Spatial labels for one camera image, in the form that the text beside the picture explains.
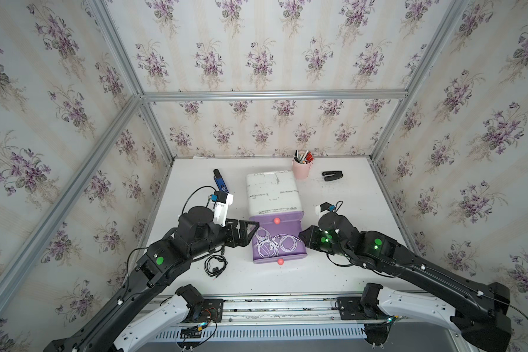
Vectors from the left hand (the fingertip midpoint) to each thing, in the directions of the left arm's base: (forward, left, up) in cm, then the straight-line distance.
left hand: (252, 226), depth 63 cm
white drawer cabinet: (+17, -5, -6) cm, 19 cm away
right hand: (+1, -15, -9) cm, 18 cm away
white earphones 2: (+5, -15, -20) cm, 26 cm away
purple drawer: (+4, -9, -21) cm, 23 cm away
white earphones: (+2, -5, -21) cm, 21 cm away
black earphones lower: (-1, +16, -29) cm, 33 cm away
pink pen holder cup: (+42, -22, -18) cm, 51 cm away
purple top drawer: (+8, -9, -9) cm, 15 cm away
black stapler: (+42, -41, -26) cm, 65 cm away
